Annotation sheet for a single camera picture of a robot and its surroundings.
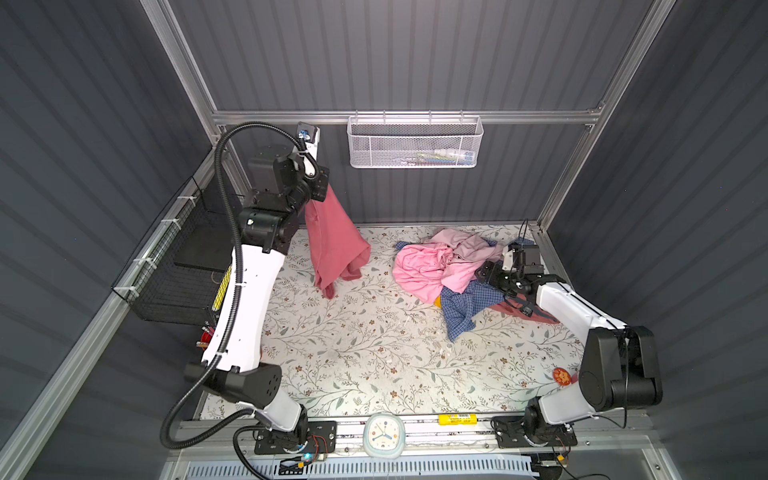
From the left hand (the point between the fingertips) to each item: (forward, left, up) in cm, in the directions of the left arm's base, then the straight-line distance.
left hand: (311, 159), depth 64 cm
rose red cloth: (-5, -3, -23) cm, 24 cm away
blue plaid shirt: (-13, -39, -45) cm, 60 cm away
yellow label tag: (-43, -32, -48) cm, 72 cm away
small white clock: (-46, -13, -48) cm, 67 cm away
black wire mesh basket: (-13, +35, -22) cm, 43 cm away
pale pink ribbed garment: (+6, -43, -38) cm, 58 cm away
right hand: (-6, -48, -38) cm, 62 cm away
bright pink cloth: (+2, -29, -45) cm, 54 cm away
